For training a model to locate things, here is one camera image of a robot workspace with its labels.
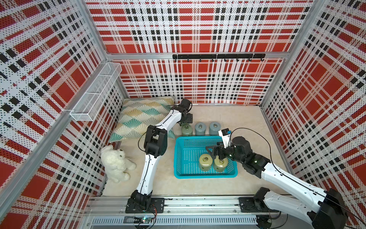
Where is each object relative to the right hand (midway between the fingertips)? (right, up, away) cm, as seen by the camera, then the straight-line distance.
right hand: (213, 146), depth 77 cm
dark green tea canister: (-15, +7, +19) cm, 25 cm away
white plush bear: (-50, -8, -7) cm, 51 cm away
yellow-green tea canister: (-4, -10, +3) cm, 11 cm away
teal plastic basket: (-15, -7, +18) cm, 24 cm away
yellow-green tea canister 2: (+5, -11, +4) cm, 13 cm away
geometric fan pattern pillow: (-49, +18, +17) cm, 55 cm away
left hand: (-15, +15, +28) cm, 35 cm away
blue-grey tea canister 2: (+3, +9, +20) cm, 22 cm away
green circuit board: (-37, -36, -7) cm, 52 cm away
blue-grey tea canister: (-6, +8, +20) cm, 22 cm away
